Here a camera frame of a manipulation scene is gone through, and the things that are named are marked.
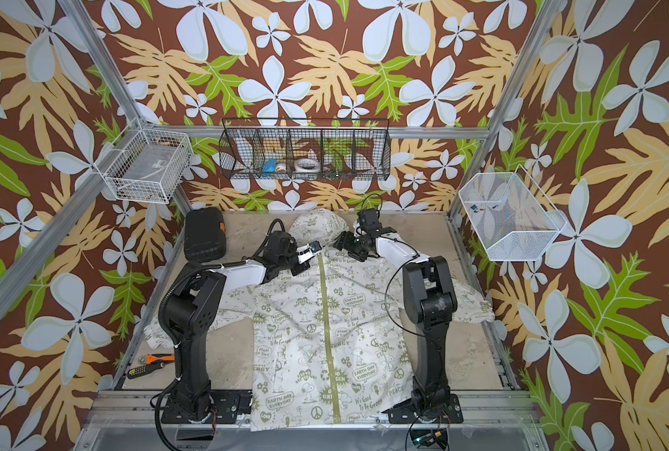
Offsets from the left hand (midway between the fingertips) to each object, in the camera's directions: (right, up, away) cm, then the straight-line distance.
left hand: (312, 248), depth 100 cm
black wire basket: (-2, +35, -2) cm, 36 cm away
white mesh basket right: (+61, +9, -18) cm, 64 cm away
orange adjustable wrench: (-47, -32, -18) cm, 60 cm away
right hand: (+10, +1, -1) cm, 10 cm away
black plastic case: (-44, +5, +10) cm, 46 cm away
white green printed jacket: (+5, -28, -15) cm, 32 cm away
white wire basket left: (-50, +26, -14) cm, 58 cm away
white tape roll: (-1, +30, -1) cm, 30 cm away
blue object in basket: (-14, +28, -6) cm, 32 cm away
